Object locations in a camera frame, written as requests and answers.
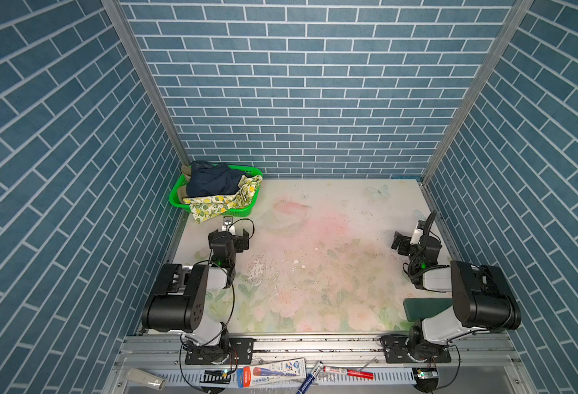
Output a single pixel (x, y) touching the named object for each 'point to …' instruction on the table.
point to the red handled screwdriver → (349, 373)
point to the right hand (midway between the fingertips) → (411, 235)
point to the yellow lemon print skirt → (203, 208)
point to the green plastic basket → (178, 192)
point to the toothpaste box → (272, 373)
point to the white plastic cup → (145, 378)
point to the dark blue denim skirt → (211, 179)
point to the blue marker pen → (310, 377)
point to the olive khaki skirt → (186, 171)
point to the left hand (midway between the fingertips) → (236, 229)
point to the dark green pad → (417, 309)
